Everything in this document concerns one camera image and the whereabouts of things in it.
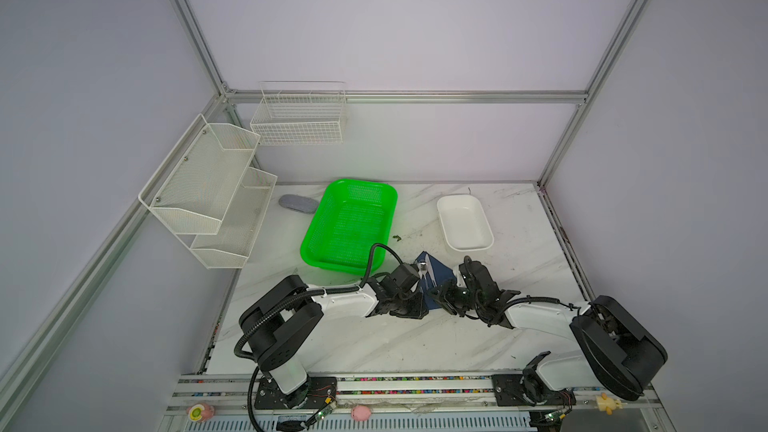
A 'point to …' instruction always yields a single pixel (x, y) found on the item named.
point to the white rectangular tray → (465, 223)
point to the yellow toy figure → (606, 403)
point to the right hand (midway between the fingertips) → (427, 295)
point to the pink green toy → (200, 412)
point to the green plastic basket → (353, 217)
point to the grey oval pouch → (298, 202)
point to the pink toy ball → (361, 413)
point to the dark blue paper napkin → (442, 273)
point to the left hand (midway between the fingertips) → (424, 312)
